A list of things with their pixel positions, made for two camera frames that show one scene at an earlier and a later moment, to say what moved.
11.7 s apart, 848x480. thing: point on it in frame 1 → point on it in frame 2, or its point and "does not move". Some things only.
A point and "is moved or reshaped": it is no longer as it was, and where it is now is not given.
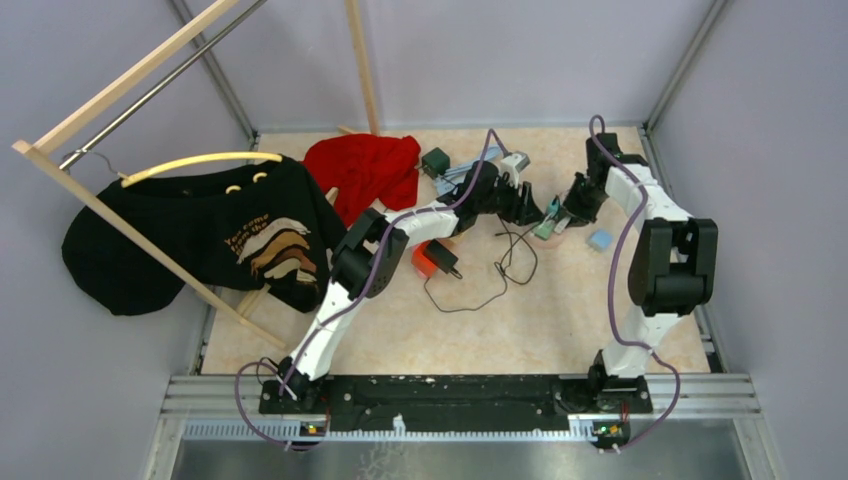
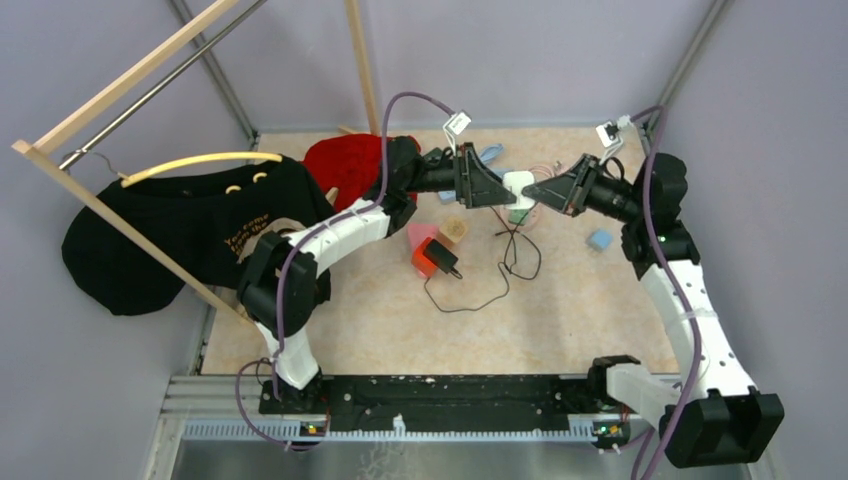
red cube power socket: x=422 y=264 does not move
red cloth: x=365 y=168 does not move
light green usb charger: x=546 y=230 is moved or reshaped
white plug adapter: x=562 y=224 is moved or reshaped
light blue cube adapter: x=600 y=239 does not move
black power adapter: x=439 y=254 does not move
